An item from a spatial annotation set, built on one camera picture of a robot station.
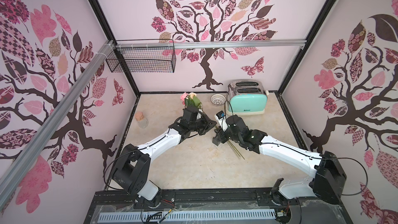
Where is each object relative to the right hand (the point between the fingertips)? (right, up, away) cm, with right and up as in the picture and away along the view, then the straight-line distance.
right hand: (216, 127), depth 80 cm
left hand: (+1, +1, 0) cm, 1 cm away
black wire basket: (-56, +43, +24) cm, 75 cm away
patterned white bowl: (+4, +16, +34) cm, 38 cm away
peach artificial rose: (-11, +13, +4) cm, 18 cm away
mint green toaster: (+21, +17, +17) cm, 32 cm away
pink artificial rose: (-17, +14, +9) cm, 24 cm away
